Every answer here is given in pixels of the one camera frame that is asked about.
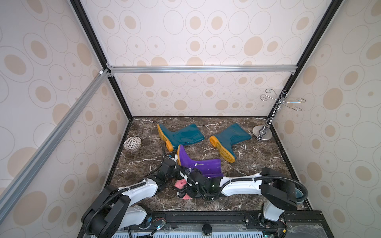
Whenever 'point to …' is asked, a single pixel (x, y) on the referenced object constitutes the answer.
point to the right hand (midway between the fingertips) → (191, 183)
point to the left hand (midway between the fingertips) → (189, 170)
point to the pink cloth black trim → (180, 184)
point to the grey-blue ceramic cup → (298, 195)
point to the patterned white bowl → (132, 143)
